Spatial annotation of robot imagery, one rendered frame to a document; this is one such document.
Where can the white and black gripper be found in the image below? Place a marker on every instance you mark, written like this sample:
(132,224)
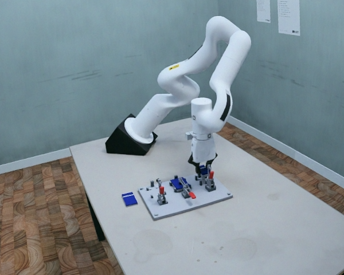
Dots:
(202,150)

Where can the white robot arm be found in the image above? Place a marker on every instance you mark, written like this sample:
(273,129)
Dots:
(184,91)

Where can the blue plate with white stripe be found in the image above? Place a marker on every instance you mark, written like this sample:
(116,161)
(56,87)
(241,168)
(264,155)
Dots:
(129,199)

